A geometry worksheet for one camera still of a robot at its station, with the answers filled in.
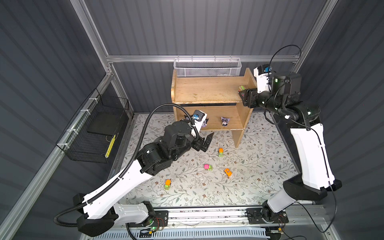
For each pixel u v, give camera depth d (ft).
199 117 1.54
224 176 2.90
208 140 1.72
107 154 2.17
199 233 2.53
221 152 3.14
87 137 2.36
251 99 1.71
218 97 2.28
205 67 3.24
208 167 2.92
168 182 2.72
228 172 2.89
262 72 1.60
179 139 1.32
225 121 2.66
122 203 2.59
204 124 2.70
